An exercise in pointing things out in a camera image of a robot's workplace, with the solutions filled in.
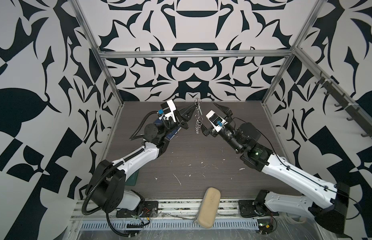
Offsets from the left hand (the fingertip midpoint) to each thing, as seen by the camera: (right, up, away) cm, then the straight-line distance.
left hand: (197, 100), depth 56 cm
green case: (-34, -40, +25) cm, 58 cm away
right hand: (+5, -3, +5) cm, 8 cm away
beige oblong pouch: (+7, -50, +16) cm, 53 cm away
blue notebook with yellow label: (-14, -18, +43) cm, 49 cm away
